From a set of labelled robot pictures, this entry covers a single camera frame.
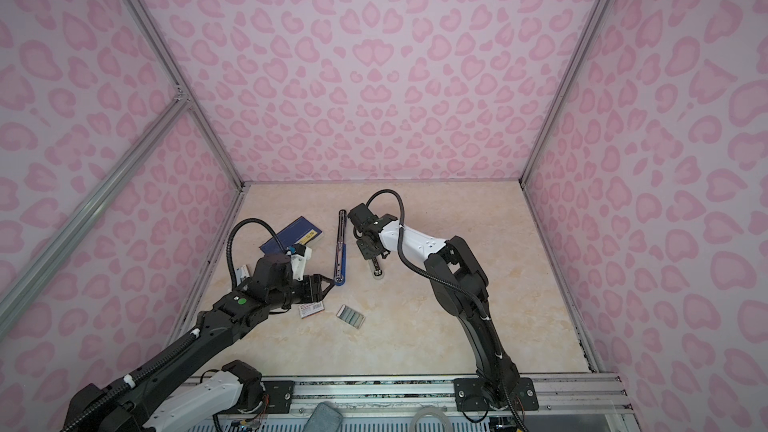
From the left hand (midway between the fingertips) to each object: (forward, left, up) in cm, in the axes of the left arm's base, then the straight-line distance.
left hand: (329, 279), depth 80 cm
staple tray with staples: (-6, -4, -13) cm, 15 cm away
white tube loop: (-29, -25, -12) cm, 40 cm away
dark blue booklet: (+24, +16, -12) cm, 31 cm away
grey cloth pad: (-30, -1, -9) cm, 31 cm away
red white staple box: (-3, +7, -13) cm, 15 cm away
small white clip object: (+8, +30, -10) cm, 33 cm away
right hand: (+16, -11, -9) cm, 22 cm away
